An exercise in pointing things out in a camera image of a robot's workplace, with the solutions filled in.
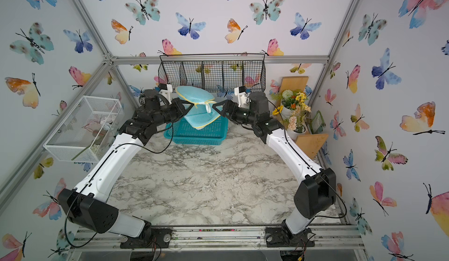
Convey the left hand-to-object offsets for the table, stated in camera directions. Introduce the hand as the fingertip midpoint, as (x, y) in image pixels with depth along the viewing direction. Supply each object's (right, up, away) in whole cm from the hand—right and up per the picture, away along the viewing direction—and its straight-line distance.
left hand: (194, 101), depth 71 cm
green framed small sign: (+69, -7, +40) cm, 80 cm away
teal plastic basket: (-16, -13, +39) cm, 44 cm away
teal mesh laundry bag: (+2, -5, +3) cm, 6 cm away
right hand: (+10, -2, 0) cm, 10 cm away
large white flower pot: (+48, +5, +27) cm, 55 cm away
